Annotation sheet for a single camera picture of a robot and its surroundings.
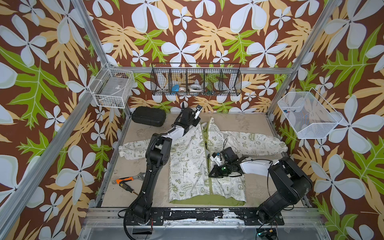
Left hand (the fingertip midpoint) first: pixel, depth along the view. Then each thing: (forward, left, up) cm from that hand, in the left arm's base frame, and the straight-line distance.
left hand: (197, 111), depth 106 cm
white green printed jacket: (-26, +4, -9) cm, 28 cm away
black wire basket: (+12, +1, +18) cm, 22 cm away
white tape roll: (+7, +2, +15) cm, 16 cm away
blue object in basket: (+3, +14, +18) cm, 23 cm away
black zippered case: (+3, +37, -9) cm, 39 cm away
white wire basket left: (-3, +51, +22) cm, 56 cm away
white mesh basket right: (-19, -62, +16) cm, 66 cm away
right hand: (-43, -6, -11) cm, 45 cm away
